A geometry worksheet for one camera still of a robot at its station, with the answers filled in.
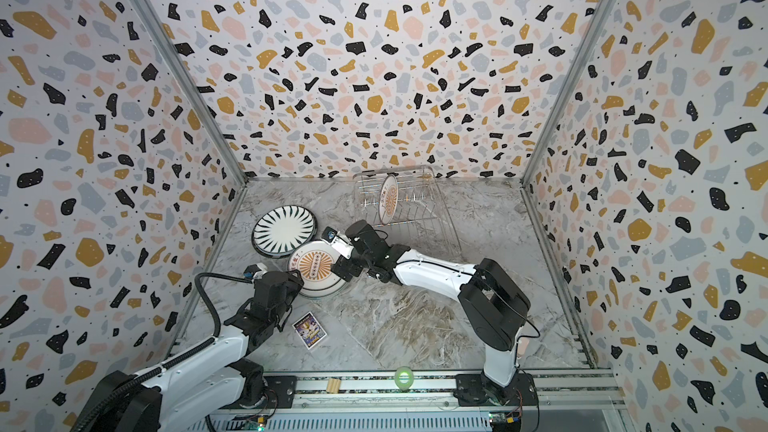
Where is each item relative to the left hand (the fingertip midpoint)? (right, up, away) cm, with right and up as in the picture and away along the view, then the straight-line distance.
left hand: (301, 268), depth 86 cm
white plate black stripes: (-12, +10, +18) cm, 24 cm away
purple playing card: (+4, -16, -3) cm, 17 cm away
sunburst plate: (+24, +20, +22) cm, 39 cm away
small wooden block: (+12, -27, -12) cm, 32 cm away
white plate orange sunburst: (+1, 0, +8) cm, 8 cm away
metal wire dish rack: (+30, +22, +24) cm, 44 cm away
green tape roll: (+30, -28, -11) cm, 42 cm away
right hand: (+11, +7, -3) cm, 13 cm away
